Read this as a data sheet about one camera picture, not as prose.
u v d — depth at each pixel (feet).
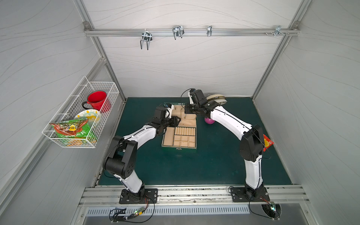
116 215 2.25
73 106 2.13
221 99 3.32
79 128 1.78
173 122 2.63
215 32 5.99
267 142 3.05
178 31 2.51
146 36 2.57
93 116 2.21
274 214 2.31
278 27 2.51
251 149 1.69
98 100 2.17
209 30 2.39
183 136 3.04
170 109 2.74
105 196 2.45
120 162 1.51
